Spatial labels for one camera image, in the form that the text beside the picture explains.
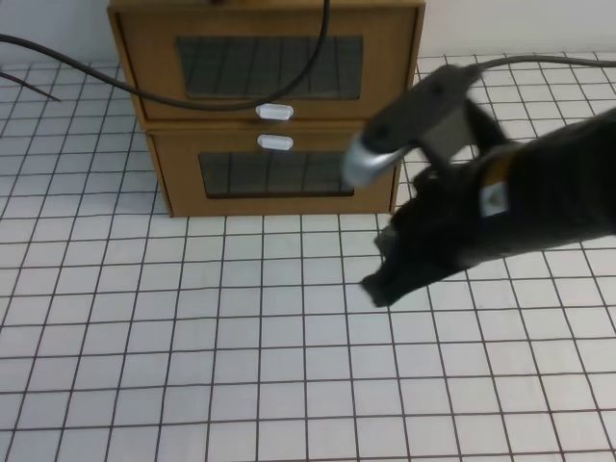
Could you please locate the brown cardboard shoebox cabinet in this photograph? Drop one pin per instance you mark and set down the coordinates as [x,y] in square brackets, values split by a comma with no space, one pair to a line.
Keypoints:
[275,98]

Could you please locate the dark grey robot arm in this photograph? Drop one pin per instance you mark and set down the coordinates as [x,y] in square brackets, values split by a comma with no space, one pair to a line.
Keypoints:
[513,198]

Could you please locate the white bottom drawer handle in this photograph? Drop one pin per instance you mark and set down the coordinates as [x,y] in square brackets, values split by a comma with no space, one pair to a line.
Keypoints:
[275,142]

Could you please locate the white drawer handle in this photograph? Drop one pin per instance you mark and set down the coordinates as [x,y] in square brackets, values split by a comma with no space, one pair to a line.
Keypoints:
[275,142]
[277,112]

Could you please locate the white top drawer handle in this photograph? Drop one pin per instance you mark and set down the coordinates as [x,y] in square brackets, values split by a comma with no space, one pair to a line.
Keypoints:
[277,112]

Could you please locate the white grid tablecloth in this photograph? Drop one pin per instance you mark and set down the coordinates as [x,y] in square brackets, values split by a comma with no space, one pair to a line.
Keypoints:
[127,335]

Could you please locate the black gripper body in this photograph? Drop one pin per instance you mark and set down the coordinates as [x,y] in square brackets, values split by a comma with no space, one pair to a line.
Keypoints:
[423,240]

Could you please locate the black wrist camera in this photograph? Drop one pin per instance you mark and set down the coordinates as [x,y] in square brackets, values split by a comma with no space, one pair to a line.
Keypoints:
[434,116]

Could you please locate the brown cardboard bottom drawer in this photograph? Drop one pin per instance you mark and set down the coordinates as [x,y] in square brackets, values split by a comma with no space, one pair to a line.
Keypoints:
[225,172]

